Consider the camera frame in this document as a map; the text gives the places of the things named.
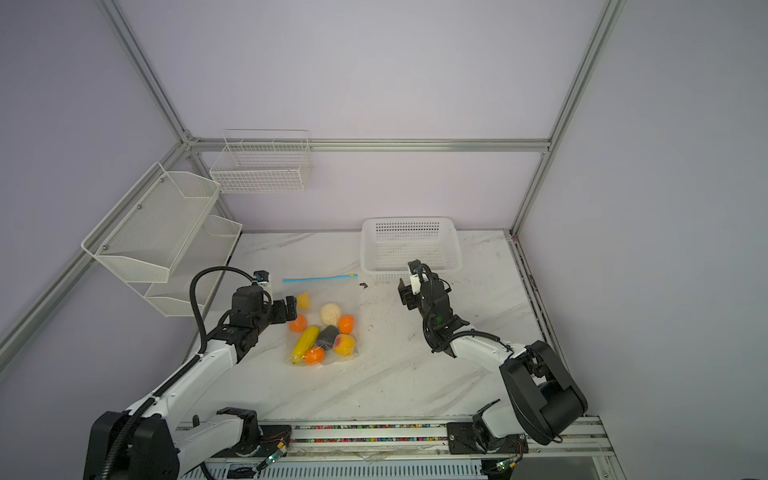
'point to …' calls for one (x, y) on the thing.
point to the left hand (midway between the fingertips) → (277, 302)
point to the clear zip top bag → (342, 290)
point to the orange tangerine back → (346, 324)
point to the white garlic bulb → (330, 314)
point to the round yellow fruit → (344, 345)
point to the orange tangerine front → (314, 355)
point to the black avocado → (327, 337)
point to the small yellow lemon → (303, 301)
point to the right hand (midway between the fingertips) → (415, 273)
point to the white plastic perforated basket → (388, 244)
